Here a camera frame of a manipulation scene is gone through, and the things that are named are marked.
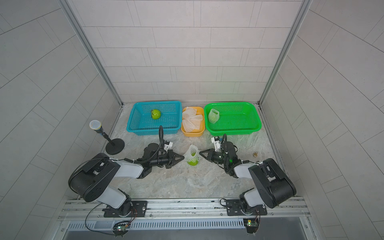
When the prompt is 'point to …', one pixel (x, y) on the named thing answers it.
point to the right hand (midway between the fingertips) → (200, 154)
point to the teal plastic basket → (147, 117)
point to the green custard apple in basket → (155, 114)
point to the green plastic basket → (240, 119)
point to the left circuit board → (120, 228)
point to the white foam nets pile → (191, 121)
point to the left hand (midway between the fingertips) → (185, 158)
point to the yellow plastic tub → (198, 132)
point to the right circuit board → (251, 225)
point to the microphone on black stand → (115, 146)
